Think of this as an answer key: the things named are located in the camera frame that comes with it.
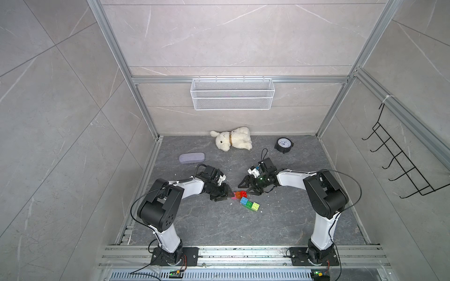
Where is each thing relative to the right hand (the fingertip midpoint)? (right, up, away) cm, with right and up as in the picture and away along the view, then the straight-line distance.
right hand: (243, 189), depth 91 cm
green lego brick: (+3, -7, -5) cm, 9 cm away
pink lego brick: (-5, -4, -3) cm, 7 cm away
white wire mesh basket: (-5, +54, +10) cm, 55 cm away
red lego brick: (0, -2, -2) cm, 3 cm away
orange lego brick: (-3, -2, -3) cm, 5 cm away
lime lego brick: (+6, -7, -7) cm, 11 cm away
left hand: (-6, -2, -1) cm, 6 cm away
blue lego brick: (0, -5, -5) cm, 7 cm away
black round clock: (+28, +24, +20) cm, 42 cm away
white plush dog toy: (-1, +29, +15) cm, 32 cm away
